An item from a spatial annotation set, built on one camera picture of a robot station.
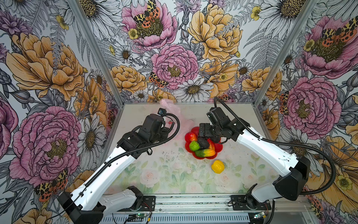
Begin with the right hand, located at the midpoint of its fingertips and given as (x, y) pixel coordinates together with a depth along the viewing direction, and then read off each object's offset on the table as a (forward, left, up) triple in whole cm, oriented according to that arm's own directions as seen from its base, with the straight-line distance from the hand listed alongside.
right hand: (207, 134), depth 78 cm
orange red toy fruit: (+3, -5, -16) cm, 17 cm away
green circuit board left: (-33, +35, -21) cm, 53 cm away
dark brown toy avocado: (+2, +1, -12) cm, 13 cm away
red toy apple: (+9, +8, -16) cm, 20 cm away
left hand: (-2, +24, +6) cm, 25 cm away
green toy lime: (+1, +6, -14) cm, 16 cm away
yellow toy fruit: (-12, -6, -15) cm, 20 cm away
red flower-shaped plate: (+2, -9, -18) cm, 20 cm away
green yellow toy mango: (-4, 0, -14) cm, 14 cm away
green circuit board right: (-35, -24, -22) cm, 48 cm away
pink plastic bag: (+18, +11, -12) cm, 24 cm away
